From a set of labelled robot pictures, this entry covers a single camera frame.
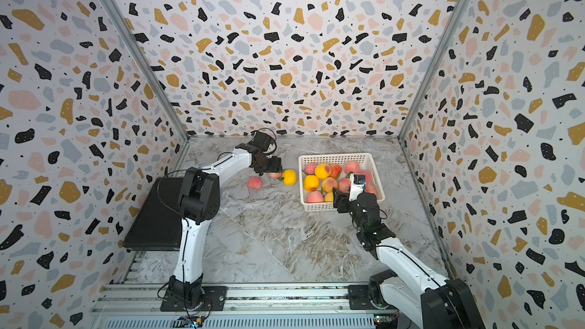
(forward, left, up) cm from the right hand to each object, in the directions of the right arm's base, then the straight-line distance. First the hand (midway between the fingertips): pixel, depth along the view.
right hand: (342, 188), depth 84 cm
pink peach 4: (+8, +36, -9) cm, 38 cm away
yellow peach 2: (+9, +12, -9) cm, 17 cm away
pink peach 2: (+13, +28, -10) cm, 32 cm away
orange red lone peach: (+16, +1, -10) cm, 19 cm away
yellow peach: (+12, +21, -10) cm, 26 cm away
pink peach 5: (+2, +10, -9) cm, 14 cm away
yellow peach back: (+14, +7, -8) cm, 17 cm away
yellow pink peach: (+9, +4, -10) cm, 14 cm away
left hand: (+17, +26, -9) cm, 33 cm away
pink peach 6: (+8, -2, -10) cm, 13 cm away
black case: (-12, +68, -8) cm, 69 cm away
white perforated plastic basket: (+23, -13, -11) cm, 28 cm away
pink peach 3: (+18, -6, -9) cm, 21 cm away
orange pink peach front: (+2, +4, -9) cm, 10 cm away
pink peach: (+17, +12, -10) cm, 23 cm away
